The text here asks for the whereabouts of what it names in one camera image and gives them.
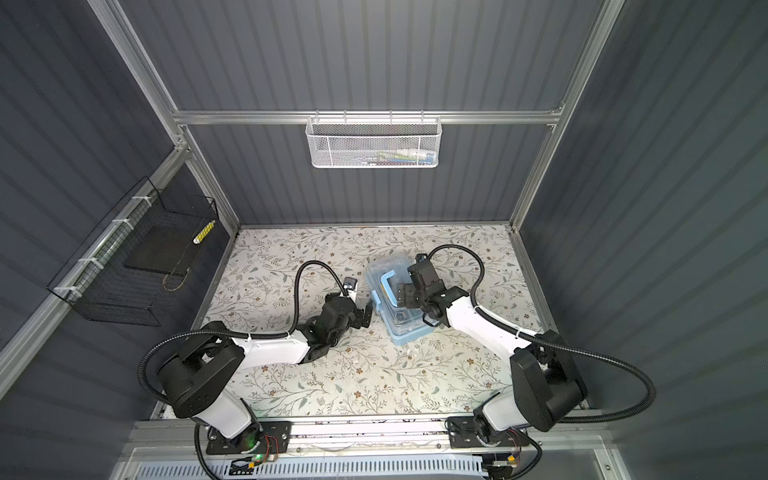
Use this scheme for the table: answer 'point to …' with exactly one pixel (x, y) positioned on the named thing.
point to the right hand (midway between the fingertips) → (418, 291)
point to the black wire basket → (138, 254)
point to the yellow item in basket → (204, 231)
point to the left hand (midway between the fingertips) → (359, 298)
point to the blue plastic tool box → (384, 272)
